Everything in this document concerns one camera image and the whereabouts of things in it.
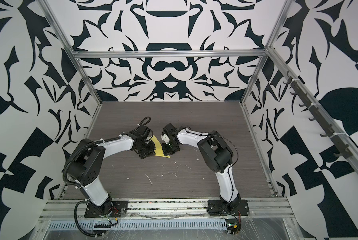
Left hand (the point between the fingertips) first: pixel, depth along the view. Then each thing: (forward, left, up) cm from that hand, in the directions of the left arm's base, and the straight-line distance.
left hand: (157, 150), depth 92 cm
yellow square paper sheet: (0, -1, 0) cm, 1 cm away
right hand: (-1, -4, -1) cm, 5 cm away
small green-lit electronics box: (-39, -37, -3) cm, 54 cm away
